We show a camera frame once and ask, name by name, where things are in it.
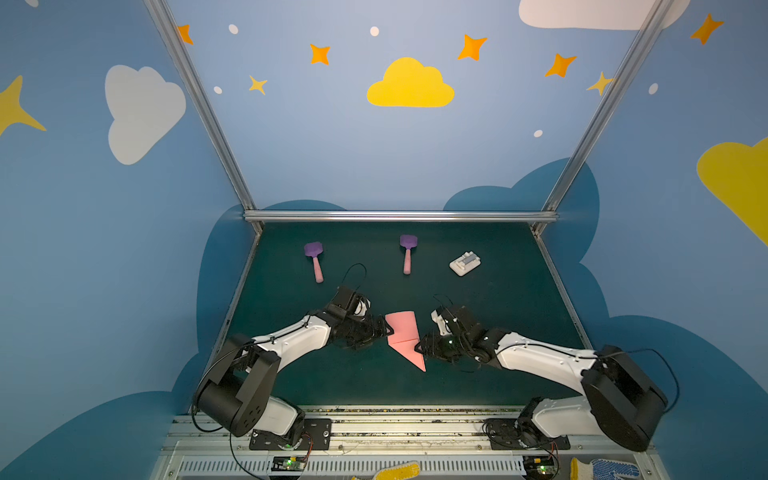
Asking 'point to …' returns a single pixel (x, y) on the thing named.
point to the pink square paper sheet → (406, 336)
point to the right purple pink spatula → (408, 241)
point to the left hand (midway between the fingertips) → (387, 337)
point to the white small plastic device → (465, 263)
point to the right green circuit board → (540, 467)
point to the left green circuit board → (289, 463)
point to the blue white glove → (601, 469)
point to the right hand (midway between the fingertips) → (419, 346)
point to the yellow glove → (409, 470)
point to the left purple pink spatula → (314, 249)
